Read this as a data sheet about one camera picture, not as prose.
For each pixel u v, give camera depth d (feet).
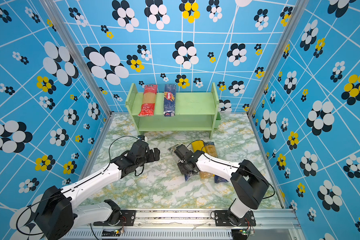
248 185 1.44
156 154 2.52
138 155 2.11
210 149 3.10
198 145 3.25
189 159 2.15
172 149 3.14
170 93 2.90
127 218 2.40
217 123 2.94
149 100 2.89
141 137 2.46
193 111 2.73
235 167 1.54
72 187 1.46
